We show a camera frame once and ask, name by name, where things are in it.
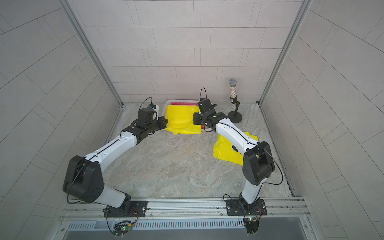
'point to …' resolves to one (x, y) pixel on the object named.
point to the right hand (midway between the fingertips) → (194, 117)
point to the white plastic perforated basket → (168, 102)
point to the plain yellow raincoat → (180, 119)
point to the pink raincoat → (202, 126)
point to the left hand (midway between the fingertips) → (170, 118)
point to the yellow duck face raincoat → (223, 149)
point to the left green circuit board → (121, 230)
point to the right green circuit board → (251, 226)
